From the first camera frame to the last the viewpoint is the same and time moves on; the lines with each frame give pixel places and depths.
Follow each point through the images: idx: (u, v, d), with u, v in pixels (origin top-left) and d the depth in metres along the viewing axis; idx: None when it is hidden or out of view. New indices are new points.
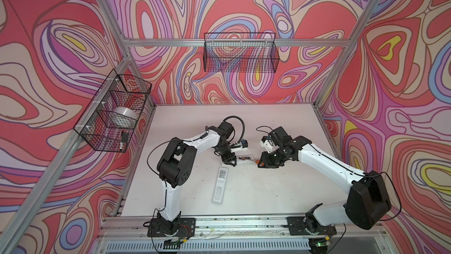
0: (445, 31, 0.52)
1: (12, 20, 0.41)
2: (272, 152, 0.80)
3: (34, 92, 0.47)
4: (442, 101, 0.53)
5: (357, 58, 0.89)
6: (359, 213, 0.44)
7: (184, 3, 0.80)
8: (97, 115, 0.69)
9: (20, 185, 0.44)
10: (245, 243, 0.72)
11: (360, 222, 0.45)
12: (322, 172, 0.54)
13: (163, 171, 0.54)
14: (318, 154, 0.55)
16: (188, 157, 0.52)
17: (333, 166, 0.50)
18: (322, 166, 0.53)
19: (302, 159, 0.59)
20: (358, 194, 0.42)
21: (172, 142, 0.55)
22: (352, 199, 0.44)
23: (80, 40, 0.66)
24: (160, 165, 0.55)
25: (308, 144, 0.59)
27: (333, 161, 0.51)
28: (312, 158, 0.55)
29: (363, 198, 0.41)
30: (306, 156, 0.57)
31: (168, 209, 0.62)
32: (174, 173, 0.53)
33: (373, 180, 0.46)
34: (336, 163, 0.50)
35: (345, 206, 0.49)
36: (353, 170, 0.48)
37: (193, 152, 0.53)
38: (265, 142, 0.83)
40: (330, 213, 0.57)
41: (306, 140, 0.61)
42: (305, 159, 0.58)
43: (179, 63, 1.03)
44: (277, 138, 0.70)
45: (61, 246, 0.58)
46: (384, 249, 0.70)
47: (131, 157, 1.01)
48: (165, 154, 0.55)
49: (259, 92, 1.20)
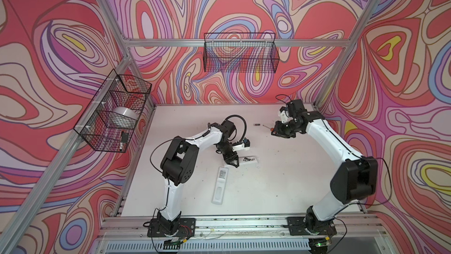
0: (445, 31, 0.52)
1: (12, 20, 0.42)
2: (285, 122, 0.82)
3: (34, 92, 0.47)
4: (442, 101, 0.53)
5: (357, 58, 0.89)
6: (341, 188, 0.48)
7: (184, 3, 0.80)
8: (97, 115, 0.69)
9: (20, 185, 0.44)
10: (245, 243, 0.72)
11: (339, 196, 0.49)
12: (322, 146, 0.56)
13: (167, 170, 0.55)
14: (326, 129, 0.56)
16: (191, 155, 0.53)
17: (335, 143, 0.52)
18: (324, 141, 0.55)
19: (308, 132, 0.61)
20: (346, 170, 0.45)
21: (174, 140, 0.56)
22: (339, 175, 0.48)
23: (80, 40, 0.66)
24: (163, 163, 0.56)
25: (319, 119, 0.60)
27: (337, 139, 0.53)
28: (318, 131, 0.57)
29: (350, 174, 0.44)
30: (313, 129, 0.59)
31: (169, 209, 0.63)
32: (177, 170, 0.54)
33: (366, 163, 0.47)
34: (339, 141, 0.52)
35: (330, 180, 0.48)
36: (354, 151, 0.49)
37: (195, 151, 0.53)
38: (280, 112, 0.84)
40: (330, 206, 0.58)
41: (320, 116, 0.61)
42: (312, 131, 0.59)
43: (179, 63, 1.03)
44: (292, 108, 0.71)
45: (61, 246, 0.58)
46: (384, 249, 0.70)
47: (131, 158, 1.01)
48: (168, 152, 0.56)
49: (259, 92, 1.20)
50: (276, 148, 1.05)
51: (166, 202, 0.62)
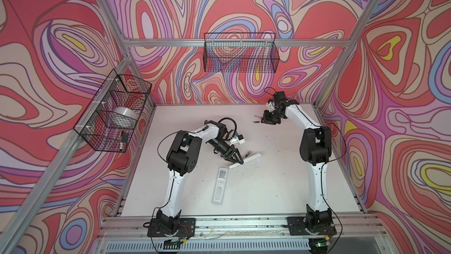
0: (444, 31, 0.52)
1: (12, 20, 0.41)
2: (272, 111, 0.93)
3: (34, 92, 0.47)
4: (442, 101, 0.53)
5: (357, 58, 0.89)
6: (306, 149, 0.64)
7: (184, 3, 0.80)
8: (97, 115, 0.69)
9: (20, 185, 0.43)
10: (245, 243, 0.72)
11: (305, 156, 0.65)
12: (295, 124, 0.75)
13: (172, 161, 0.60)
14: (297, 109, 0.74)
16: (195, 146, 0.58)
17: (302, 119, 0.69)
18: (296, 118, 0.73)
19: (286, 114, 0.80)
20: (307, 135, 0.62)
21: (178, 133, 0.61)
22: (303, 140, 0.65)
23: (80, 40, 0.66)
24: (170, 155, 0.60)
25: (293, 104, 0.78)
27: (305, 115, 0.70)
28: (291, 112, 0.76)
29: (309, 137, 0.61)
30: (288, 111, 0.78)
31: (172, 205, 0.64)
32: (184, 161, 0.58)
33: (323, 130, 0.64)
34: (305, 117, 0.69)
35: (299, 146, 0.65)
36: (315, 122, 0.66)
37: (199, 141, 0.59)
38: (269, 103, 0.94)
40: (316, 185, 0.65)
41: (294, 101, 0.80)
42: (287, 113, 0.78)
43: (179, 63, 1.03)
44: (276, 98, 0.90)
45: (61, 246, 0.58)
46: (384, 249, 0.70)
47: (131, 158, 1.01)
48: (173, 145, 0.60)
49: (259, 92, 1.20)
50: (276, 148, 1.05)
51: (169, 196, 0.64)
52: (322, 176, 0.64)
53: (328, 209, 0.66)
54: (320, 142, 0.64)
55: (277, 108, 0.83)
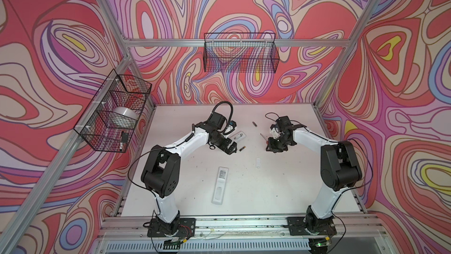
0: (445, 31, 0.52)
1: (12, 20, 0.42)
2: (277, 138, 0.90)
3: (34, 92, 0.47)
4: (442, 101, 0.53)
5: (357, 58, 0.89)
6: (329, 172, 0.52)
7: (184, 3, 0.80)
8: (97, 115, 0.69)
9: (20, 184, 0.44)
10: (245, 243, 0.72)
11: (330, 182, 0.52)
12: (309, 147, 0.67)
13: (148, 182, 0.50)
14: (306, 131, 0.67)
16: (172, 166, 0.48)
17: (315, 138, 0.61)
18: (308, 141, 0.64)
19: (295, 139, 0.71)
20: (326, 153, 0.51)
21: (152, 151, 0.50)
22: (324, 162, 0.53)
23: (80, 40, 0.66)
24: (144, 176, 0.51)
25: (302, 127, 0.71)
27: (316, 135, 0.62)
28: (301, 135, 0.67)
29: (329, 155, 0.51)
30: (297, 135, 0.69)
31: (164, 213, 0.61)
32: (160, 183, 0.49)
33: (343, 146, 0.55)
34: (317, 136, 0.61)
35: (320, 173, 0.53)
36: (329, 138, 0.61)
37: (177, 161, 0.48)
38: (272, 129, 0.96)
40: (327, 202, 0.58)
41: (301, 124, 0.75)
42: (297, 137, 0.69)
43: (179, 63, 1.03)
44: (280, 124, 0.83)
45: (61, 246, 0.58)
46: (384, 249, 0.70)
47: (131, 157, 1.01)
48: (148, 165, 0.50)
49: (259, 92, 1.20)
50: None
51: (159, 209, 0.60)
52: (339, 197, 0.56)
53: (332, 214, 0.63)
54: (343, 162, 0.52)
55: (284, 135, 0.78)
